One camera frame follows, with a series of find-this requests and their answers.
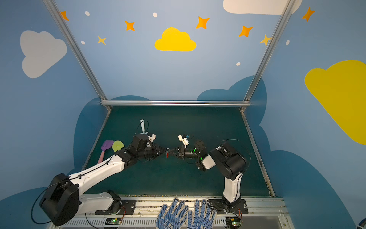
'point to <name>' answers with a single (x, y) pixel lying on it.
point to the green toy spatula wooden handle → (117, 145)
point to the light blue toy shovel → (143, 126)
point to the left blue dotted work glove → (170, 218)
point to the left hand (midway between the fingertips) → (168, 150)
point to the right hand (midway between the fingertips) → (169, 152)
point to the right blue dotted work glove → (205, 221)
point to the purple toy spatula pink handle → (107, 144)
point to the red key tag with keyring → (167, 152)
